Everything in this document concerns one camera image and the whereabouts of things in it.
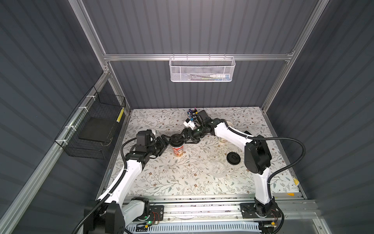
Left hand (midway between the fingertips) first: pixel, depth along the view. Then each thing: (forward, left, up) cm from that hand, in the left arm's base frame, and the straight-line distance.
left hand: (172, 142), depth 80 cm
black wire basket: (+1, +42, +9) cm, 43 cm away
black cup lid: (+1, -2, 0) cm, 2 cm away
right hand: (+3, -6, -3) cm, 7 cm away
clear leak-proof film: (-8, -26, -18) cm, 33 cm away
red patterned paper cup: (-1, -3, -9) cm, 9 cm away
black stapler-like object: (+17, -50, -14) cm, 55 cm away
